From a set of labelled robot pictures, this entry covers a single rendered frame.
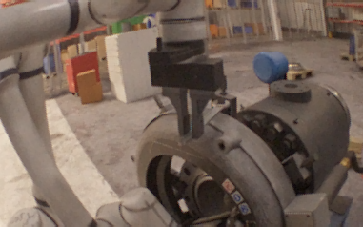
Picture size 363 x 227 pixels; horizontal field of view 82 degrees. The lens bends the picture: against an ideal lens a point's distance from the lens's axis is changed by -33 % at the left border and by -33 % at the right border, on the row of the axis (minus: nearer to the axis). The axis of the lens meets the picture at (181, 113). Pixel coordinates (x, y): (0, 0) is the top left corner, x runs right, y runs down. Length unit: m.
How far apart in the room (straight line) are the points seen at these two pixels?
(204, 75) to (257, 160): 0.26
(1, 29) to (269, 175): 0.64
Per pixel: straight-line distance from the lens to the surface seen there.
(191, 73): 0.52
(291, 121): 1.01
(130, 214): 0.72
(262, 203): 0.67
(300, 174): 0.71
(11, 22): 0.42
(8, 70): 0.65
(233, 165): 0.67
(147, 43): 4.71
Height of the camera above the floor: 1.24
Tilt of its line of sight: 19 degrees down
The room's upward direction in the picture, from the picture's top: 8 degrees counter-clockwise
